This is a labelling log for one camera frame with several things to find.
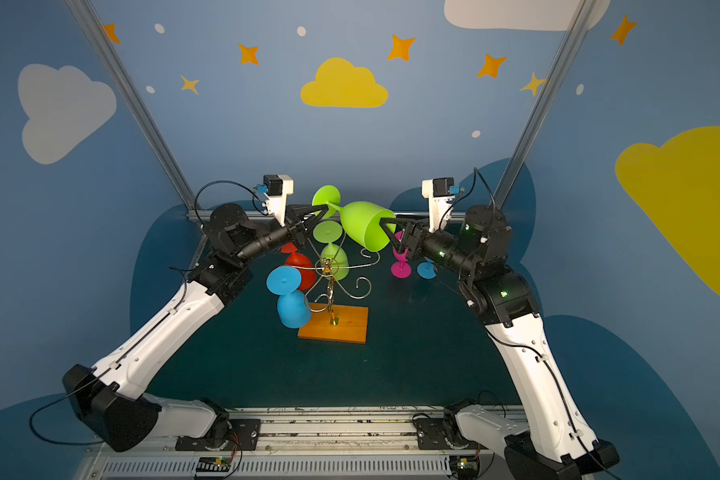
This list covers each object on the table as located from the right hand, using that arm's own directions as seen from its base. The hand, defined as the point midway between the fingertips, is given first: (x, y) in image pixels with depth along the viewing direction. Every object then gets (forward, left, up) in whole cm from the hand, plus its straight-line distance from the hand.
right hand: (393, 216), depth 57 cm
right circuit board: (-36, -21, -51) cm, 66 cm away
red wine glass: (+3, +22, -21) cm, 31 cm away
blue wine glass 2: (+23, -16, -48) cm, 55 cm away
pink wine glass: (+22, -7, -47) cm, 53 cm away
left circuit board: (-38, +41, -50) cm, 75 cm away
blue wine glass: (-9, +22, -22) cm, 33 cm away
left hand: (+5, +15, -1) cm, 16 cm away
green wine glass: (+7, +15, -23) cm, 28 cm away
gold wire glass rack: (0, +15, -46) cm, 48 cm away
